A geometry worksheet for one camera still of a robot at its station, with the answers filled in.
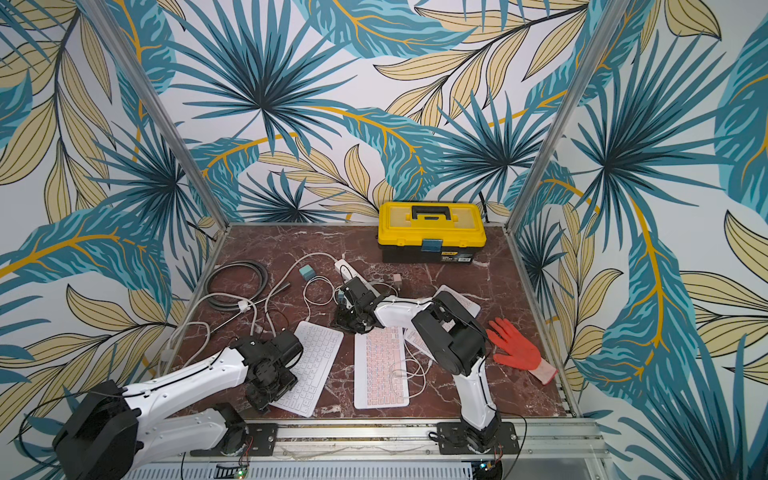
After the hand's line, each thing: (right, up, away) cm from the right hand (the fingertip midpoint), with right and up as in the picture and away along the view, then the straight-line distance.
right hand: (331, 325), depth 92 cm
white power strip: (+4, +16, +7) cm, 18 cm away
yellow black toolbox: (+31, +29, +4) cm, 43 cm away
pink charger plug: (+21, +13, +8) cm, 26 cm away
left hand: (-10, -17, -13) cm, 23 cm away
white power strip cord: (-4, +21, +17) cm, 27 cm away
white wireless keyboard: (-3, -5, -4) cm, 7 cm away
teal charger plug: (-10, +16, +11) cm, 22 cm away
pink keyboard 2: (+24, +2, -20) cm, 31 cm away
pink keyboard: (+15, -11, -7) cm, 20 cm away
